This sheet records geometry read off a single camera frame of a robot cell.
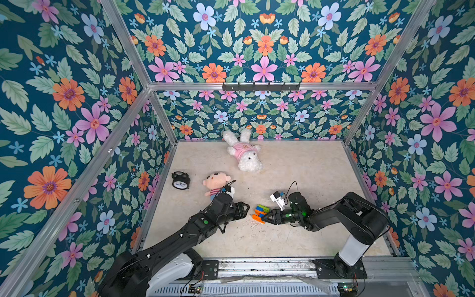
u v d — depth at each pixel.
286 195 0.84
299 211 0.73
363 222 0.48
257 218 0.86
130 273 0.45
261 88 0.93
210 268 0.74
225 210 0.64
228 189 0.75
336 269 0.67
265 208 0.88
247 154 1.01
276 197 0.84
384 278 0.73
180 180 0.93
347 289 0.71
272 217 0.79
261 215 0.85
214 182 0.91
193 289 0.72
